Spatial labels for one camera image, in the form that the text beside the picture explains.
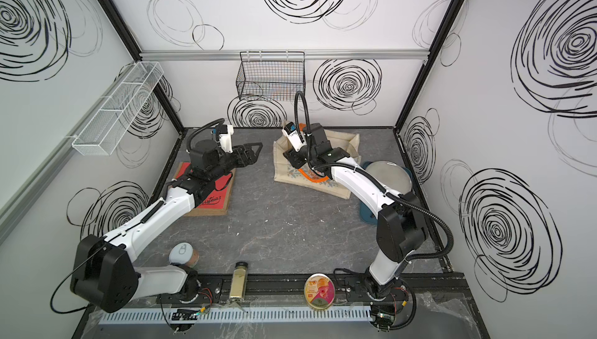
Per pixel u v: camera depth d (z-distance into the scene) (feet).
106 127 2.42
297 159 2.42
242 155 2.29
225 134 2.29
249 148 2.29
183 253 2.51
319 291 2.32
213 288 2.42
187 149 1.93
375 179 1.65
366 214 3.00
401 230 1.46
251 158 2.31
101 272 1.32
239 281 2.38
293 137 2.38
